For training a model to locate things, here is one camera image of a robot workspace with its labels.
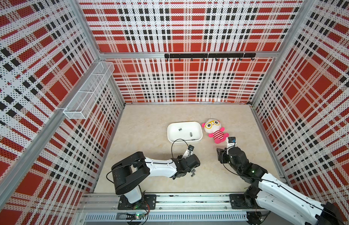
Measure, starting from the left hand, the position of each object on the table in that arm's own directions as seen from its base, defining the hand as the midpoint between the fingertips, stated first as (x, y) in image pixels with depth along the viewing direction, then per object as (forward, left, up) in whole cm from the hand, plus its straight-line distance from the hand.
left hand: (187, 158), depth 89 cm
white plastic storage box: (+20, +3, 0) cm, 20 cm away
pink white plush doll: (+22, -19, +5) cm, 29 cm away
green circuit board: (-30, +27, +1) cm, 41 cm away
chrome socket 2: (+18, -3, 0) cm, 19 cm away
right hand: (+2, -21, +11) cm, 23 cm away
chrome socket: (+23, +5, -1) cm, 24 cm away
